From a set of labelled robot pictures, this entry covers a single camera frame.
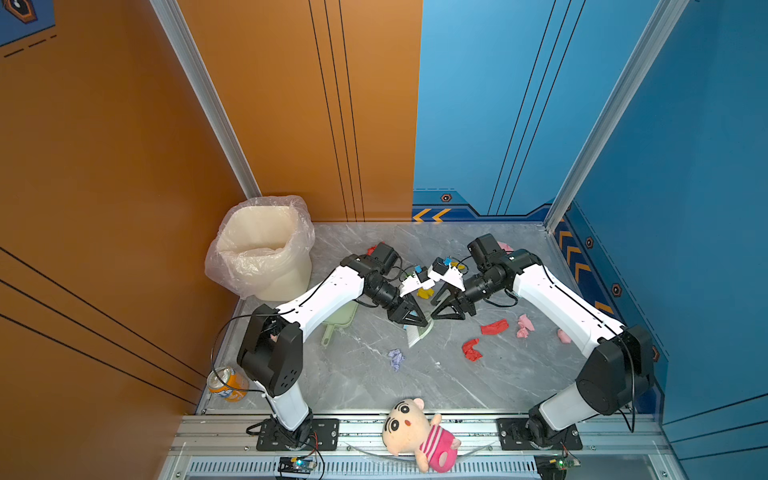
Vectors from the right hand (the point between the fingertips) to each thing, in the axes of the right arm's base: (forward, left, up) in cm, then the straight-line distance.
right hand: (433, 307), depth 75 cm
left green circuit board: (-31, +31, -19) cm, 48 cm away
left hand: (-2, +3, -3) cm, 4 cm away
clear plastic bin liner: (+12, +59, +7) cm, 61 cm away
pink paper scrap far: (+34, -31, -16) cm, 49 cm away
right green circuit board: (-30, -29, -20) cm, 47 cm away
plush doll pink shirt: (-25, +7, -11) cm, 28 cm away
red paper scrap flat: (+3, -21, -19) cm, 28 cm away
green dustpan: (+6, +27, -17) cm, 32 cm away
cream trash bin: (+13, +44, +8) cm, 46 cm away
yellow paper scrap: (+1, +2, +5) cm, 6 cm away
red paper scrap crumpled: (-5, -11, -18) cm, 22 cm away
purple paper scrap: (-6, +10, -18) cm, 21 cm away
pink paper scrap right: (+3, -29, -18) cm, 34 cm away
